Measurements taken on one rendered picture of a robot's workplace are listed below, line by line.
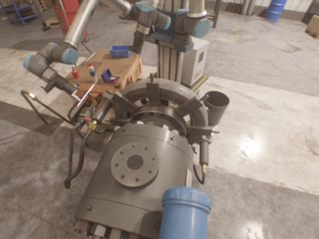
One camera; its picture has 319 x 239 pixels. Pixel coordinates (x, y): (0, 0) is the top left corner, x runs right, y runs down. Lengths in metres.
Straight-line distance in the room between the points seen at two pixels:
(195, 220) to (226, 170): 1.33
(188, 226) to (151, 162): 0.30
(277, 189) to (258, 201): 0.26
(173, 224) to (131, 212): 0.20
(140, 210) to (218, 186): 1.16
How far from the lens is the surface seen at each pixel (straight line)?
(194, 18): 1.31
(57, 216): 1.80
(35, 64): 1.08
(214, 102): 2.17
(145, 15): 1.12
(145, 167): 0.67
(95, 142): 1.98
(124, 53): 2.53
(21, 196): 2.09
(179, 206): 0.52
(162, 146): 0.78
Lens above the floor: 1.53
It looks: 48 degrees down
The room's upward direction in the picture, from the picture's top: straight up
